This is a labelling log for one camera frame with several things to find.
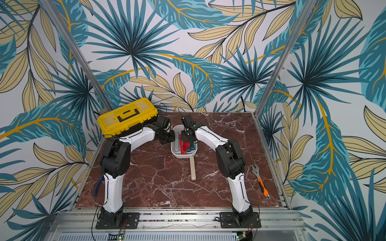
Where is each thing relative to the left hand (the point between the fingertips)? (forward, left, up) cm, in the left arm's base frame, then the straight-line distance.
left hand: (175, 140), depth 98 cm
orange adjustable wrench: (-18, -50, -4) cm, 53 cm away
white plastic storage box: (+11, -2, -1) cm, 11 cm away
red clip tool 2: (-5, -7, +3) cm, 9 cm away
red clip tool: (-3, -4, -1) cm, 5 cm away
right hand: (+2, -7, +1) cm, 8 cm away
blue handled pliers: (-28, +41, -4) cm, 49 cm away
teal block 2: (-4, -11, 0) cm, 12 cm away
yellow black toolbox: (+6, +32, +12) cm, 34 cm away
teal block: (-6, -9, -1) cm, 11 cm away
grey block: (-1, -1, -1) cm, 2 cm away
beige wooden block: (-19, -12, -2) cm, 22 cm away
